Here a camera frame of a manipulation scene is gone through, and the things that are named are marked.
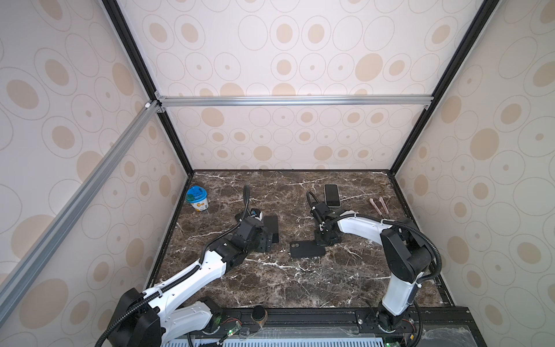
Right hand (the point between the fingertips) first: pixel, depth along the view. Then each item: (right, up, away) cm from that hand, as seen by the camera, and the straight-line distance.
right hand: (322, 242), depth 94 cm
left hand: (-23, +7, -12) cm, 27 cm away
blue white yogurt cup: (-56, +20, +3) cm, 59 cm away
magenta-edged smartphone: (-23, +7, +6) cm, 25 cm away
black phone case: (-7, -3, -2) cm, 8 cm away
